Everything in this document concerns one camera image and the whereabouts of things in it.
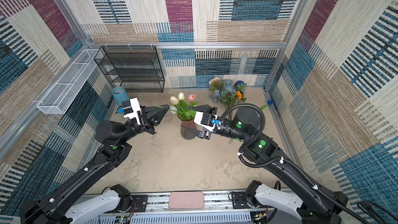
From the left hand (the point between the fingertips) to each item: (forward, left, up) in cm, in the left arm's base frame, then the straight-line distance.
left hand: (167, 107), depth 54 cm
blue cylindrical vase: (+29, +35, -24) cm, 52 cm away
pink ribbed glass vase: (+12, -3, -38) cm, 40 cm away
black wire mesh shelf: (+56, +32, -24) cm, 69 cm away
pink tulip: (+17, -7, -14) cm, 23 cm away
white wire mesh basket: (+14, +53, -10) cm, 56 cm away
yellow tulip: (+15, -3, -17) cm, 23 cm away
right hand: (-2, -7, -1) cm, 8 cm away
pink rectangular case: (-21, -4, -42) cm, 47 cm away
